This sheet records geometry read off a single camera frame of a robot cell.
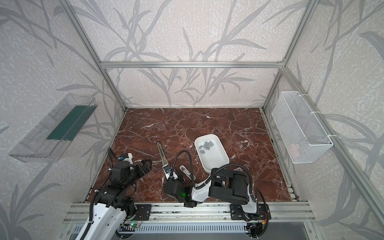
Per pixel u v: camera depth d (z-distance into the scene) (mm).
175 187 618
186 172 864
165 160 903
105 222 517
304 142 617
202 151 963
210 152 945
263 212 707
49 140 637
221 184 509
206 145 989
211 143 990
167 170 703
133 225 706
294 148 735
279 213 758
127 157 733
